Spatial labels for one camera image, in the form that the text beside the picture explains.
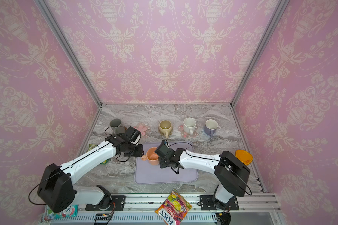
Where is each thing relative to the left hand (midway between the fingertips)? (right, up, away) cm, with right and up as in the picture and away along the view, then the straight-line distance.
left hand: (143, 154), depth 83 cm
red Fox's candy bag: (+18, -25, -13) cm, 33 cm away
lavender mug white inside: (+46, +15, +19) cm, 52 cm away
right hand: (+12, -5, +2) cm, 13 cm away
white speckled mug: (+30, +16, +20) cm, 39 cm away
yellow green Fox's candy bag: (-37, +2, +12) cm, 39 cm away
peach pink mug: (+4, -3, +6) cm, 8 cm away
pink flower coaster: (-4, +13, +23) cm, 27 cm away
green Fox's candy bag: (-44, -27, -14) cm, 53 cm away
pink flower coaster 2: (+27, +9, +18) cm, 34 cm away
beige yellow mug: (+12, +14, +17) cm, 26 cm away
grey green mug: (-21, +17, +11) cm, 30 cm away
